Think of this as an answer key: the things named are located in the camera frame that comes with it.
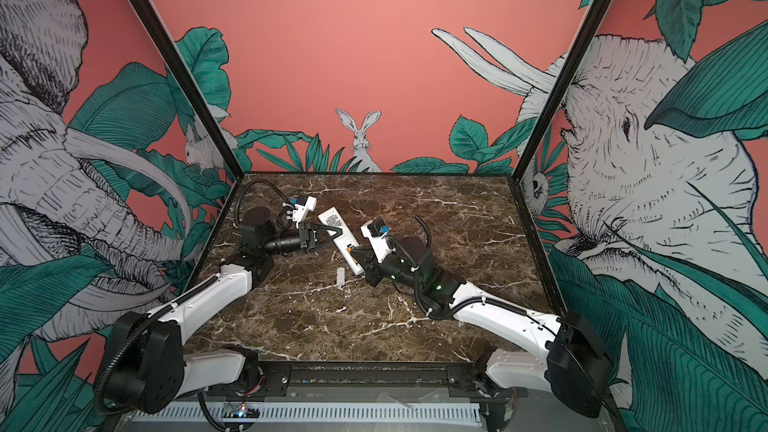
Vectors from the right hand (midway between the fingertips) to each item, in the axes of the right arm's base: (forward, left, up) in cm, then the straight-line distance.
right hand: (349, 252), depth 70 cm
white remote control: (+4, +2, -1) cm, 4 cm away
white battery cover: (+5, +6, -25) cm, 27 cm away
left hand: (+4, +3, +1) cm, 5 cm away
